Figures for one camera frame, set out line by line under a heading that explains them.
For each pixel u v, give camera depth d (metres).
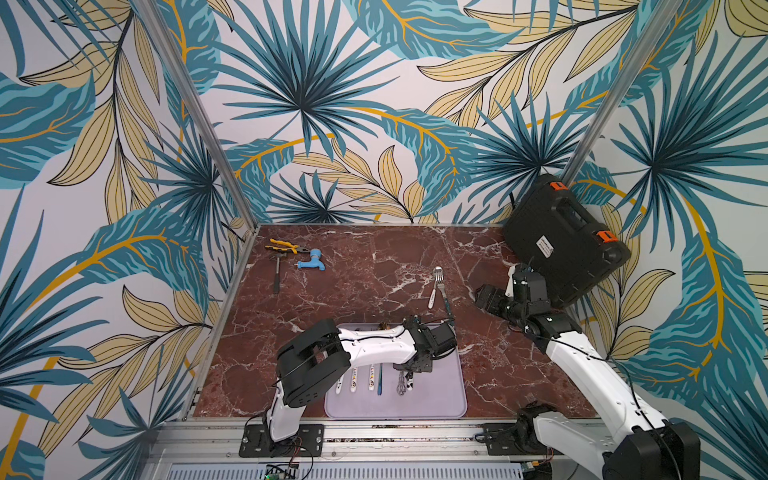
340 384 0.81
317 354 0.52
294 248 1.10
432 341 0.66
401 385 0.82
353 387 0.81
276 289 1.00
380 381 0.82
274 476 0.71
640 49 0.74
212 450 0.74
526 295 0.62
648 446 0.39
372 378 0.82
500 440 0.73
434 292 1.00
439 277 1.03
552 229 0.91
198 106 0.84
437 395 0.80
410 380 0.82
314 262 1.06
